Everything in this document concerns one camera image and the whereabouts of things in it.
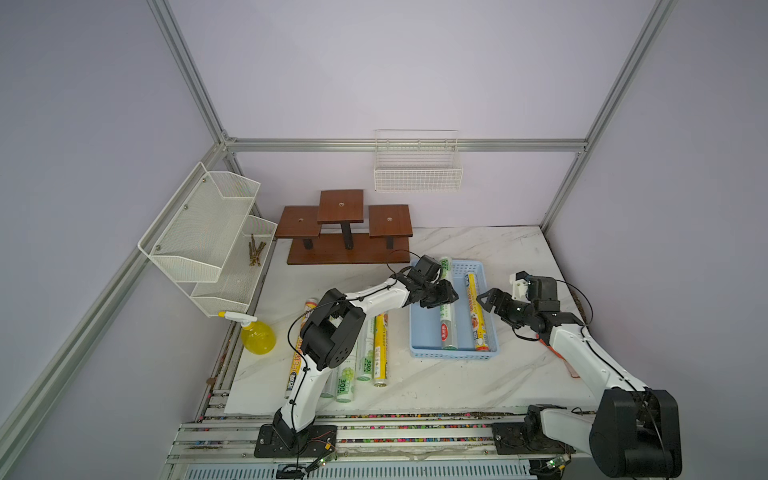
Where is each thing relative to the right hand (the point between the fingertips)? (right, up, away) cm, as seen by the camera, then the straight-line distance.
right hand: (487, 307), depth 87 cm
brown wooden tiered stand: (-55, +24, +23) cm, 64 cm away
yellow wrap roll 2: (-32, -12, -1) cm, 34 cm away
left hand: (-9, +2, +5) cm, 11 cm away
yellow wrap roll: (-46, -4, -32) cm, 56 cm away
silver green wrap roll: (-45, -21, -8) cm, 50 cm away
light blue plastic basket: (-18, -10, +3) cm, 21 cm away
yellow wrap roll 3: (-2, -5, +5) cm, 7 cm away
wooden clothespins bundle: (-74, +17, +8) cm, 76 cm away
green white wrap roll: (-41, -19, -7) cm, 46 cm away
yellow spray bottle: (-66, -7, -5) cm, 67 cm away
